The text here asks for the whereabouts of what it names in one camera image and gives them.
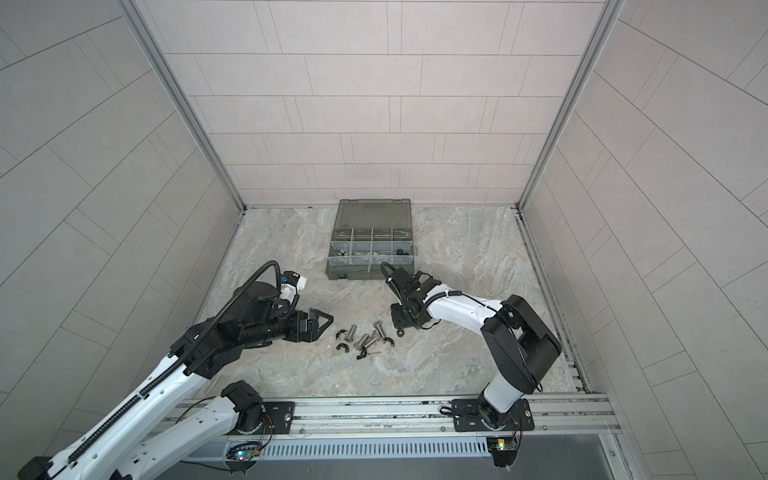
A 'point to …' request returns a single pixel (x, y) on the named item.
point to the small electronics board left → (243, 453)
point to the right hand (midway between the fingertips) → (398, 323)
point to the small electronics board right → (504, 449)
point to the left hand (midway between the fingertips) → (328, 318)
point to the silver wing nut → (341, 252)
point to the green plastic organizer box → (368, 232)
